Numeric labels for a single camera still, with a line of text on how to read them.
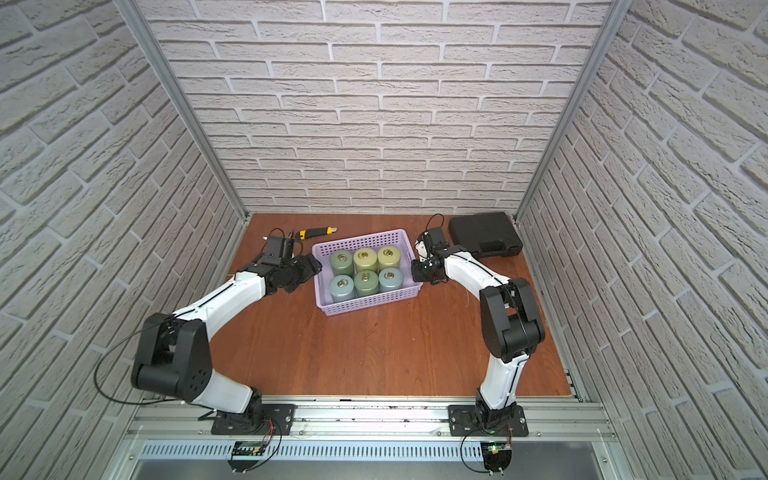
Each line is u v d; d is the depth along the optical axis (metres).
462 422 0.73
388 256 0.97
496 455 0.71
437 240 0.76
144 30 0.73
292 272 0.80
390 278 0.92
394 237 1.07
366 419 0.76
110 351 0.67
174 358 0.44
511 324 0.49
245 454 0.71
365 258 0.95
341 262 0.95
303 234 1.12
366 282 0.90
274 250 0.70
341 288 0.89
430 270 0.71
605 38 0.73
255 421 0.67
